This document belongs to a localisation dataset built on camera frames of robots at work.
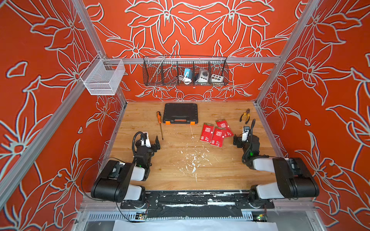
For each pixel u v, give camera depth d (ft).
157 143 2.69
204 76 2.96
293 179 1.41
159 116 3.51
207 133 3.28
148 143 2.54
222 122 3.43
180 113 3.46
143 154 2.20
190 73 2.75
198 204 2.39
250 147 2.25
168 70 3.30
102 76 3.03
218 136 3.21
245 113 3.62
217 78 3.07
